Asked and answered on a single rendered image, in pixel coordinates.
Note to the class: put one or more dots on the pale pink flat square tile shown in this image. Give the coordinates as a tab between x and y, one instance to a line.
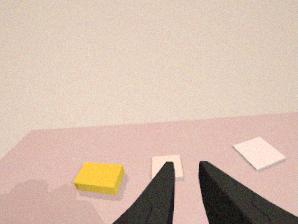
258	153

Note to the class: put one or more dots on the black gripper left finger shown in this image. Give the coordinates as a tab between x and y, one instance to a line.
155	205

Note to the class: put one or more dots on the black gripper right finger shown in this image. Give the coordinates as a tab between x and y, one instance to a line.
226	201

